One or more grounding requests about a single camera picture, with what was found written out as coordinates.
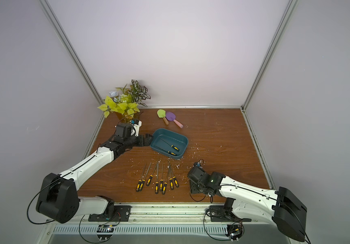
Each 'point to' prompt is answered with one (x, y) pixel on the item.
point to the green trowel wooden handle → (161, 113)
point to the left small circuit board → (105, 228)
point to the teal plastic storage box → (176, 140)
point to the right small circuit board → (234, 231)
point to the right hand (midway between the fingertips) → (192, 184)
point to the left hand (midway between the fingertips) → (149, 136)
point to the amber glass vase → (126, 118)
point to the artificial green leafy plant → (126, 100)
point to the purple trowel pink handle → (171, 116)
